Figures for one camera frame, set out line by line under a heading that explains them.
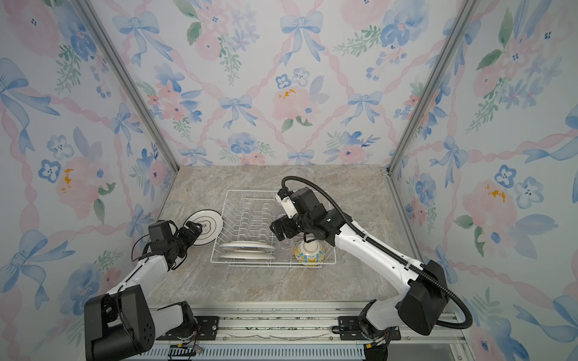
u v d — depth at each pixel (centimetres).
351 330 73
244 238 95
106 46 76
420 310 39
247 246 76
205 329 74
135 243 94
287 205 68
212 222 98
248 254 78
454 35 74
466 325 39
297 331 75
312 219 57
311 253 83
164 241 68
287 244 81
